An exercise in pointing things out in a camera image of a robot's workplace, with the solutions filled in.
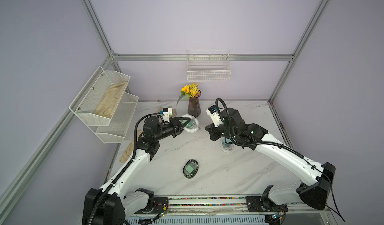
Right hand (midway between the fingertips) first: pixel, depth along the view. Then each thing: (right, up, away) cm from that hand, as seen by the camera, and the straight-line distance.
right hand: (207, 129), depth 73 cm
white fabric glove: (-23, +10, +40) cm, 47 cm away
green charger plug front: (-9, -23, +11) cm, 27 cm away
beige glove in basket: (-53, +16, +7) cm, 56 cm away
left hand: (-9, +4, -2) cm, 10 cm away
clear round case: (-7, +2, -2) cm, 8 cm away
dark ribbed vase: (-7, +12, +34) cm, 37 cm away
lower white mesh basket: (-47, -2, +2) cm, 47 cm away
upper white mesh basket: (-59, +13, +4) cm, 60 cm away
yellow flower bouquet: (-9, +23, +20) cm, 32 cm away
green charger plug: (-9, +3, -4) cm, 10 cm away
